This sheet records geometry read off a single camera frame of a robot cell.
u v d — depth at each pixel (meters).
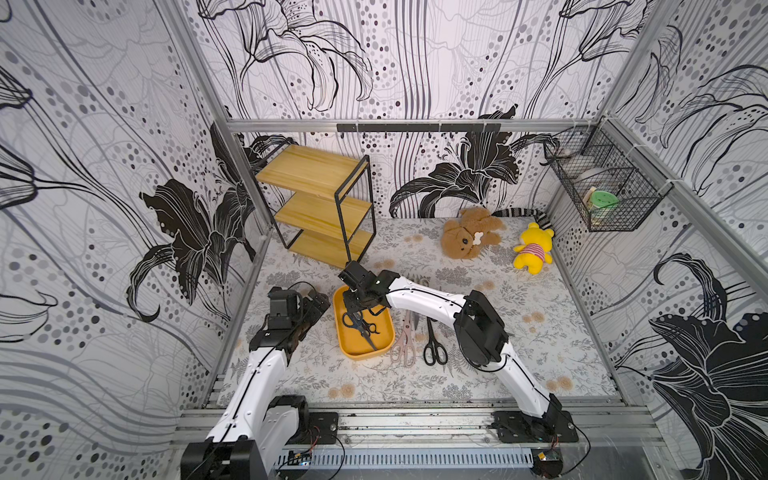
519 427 0.72
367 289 0.70
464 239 1.01
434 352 0.86
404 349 0.86
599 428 0.73
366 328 0.90
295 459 0.72
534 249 1.01
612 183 0.79
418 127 0.90
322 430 0.73
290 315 0.65
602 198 0.79
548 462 0.70
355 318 0.92
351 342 0.90
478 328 0.55
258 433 0.44
